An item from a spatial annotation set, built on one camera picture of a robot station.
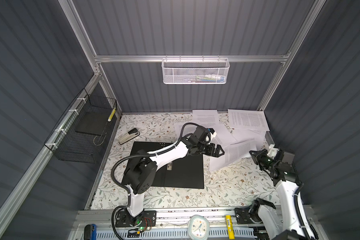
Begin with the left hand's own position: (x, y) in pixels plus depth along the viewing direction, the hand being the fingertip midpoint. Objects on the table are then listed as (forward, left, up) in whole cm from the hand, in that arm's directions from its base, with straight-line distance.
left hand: (219, 151), depth 82 cm
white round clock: (-33, +15, -12) cm, 38 cm away
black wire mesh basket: (+5, +71, +12) cm, 72 cm away
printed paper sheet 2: (+39, -3, -15) cm, 42 cm away
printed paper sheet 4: (+21, -16, -14) cm, 30 cm away
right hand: (-3, -17, +3) cm, 17 cm away
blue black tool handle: (-32, +65, -12) cm, 73 cm away
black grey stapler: (+23, +55, -12) cm, 61 cm away
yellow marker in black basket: (+19, +59, +13) cm, 63 cm away
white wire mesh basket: (+62, +7, +14) cm, 64 cm away
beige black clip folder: (-5, +17, -14) cm, 23 cm away
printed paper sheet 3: (+5, -11, -11) cm, 17 cm away
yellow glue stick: (-34, 0, -13) cm, 36 cm away
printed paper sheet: (+35, -34, -13) cm, 50 cm away
